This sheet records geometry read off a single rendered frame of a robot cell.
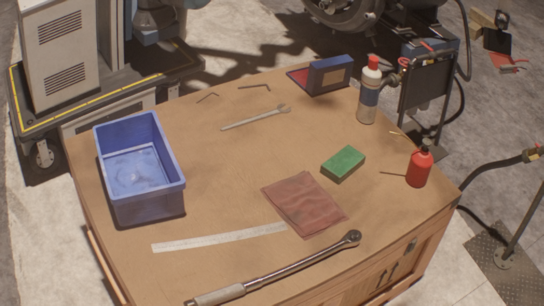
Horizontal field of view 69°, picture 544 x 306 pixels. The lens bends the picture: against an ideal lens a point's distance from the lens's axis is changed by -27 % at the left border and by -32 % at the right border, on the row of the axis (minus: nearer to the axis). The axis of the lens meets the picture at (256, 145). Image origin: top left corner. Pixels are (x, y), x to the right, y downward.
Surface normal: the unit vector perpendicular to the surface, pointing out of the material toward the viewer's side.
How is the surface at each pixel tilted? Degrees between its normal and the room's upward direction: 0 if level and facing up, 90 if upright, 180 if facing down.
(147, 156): 0
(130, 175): 0
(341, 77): 97
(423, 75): 90
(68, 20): 90
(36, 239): 0
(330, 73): 97
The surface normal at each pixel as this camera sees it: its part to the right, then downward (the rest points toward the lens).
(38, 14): 0.55, 0.56
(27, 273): 0.04, -0.77
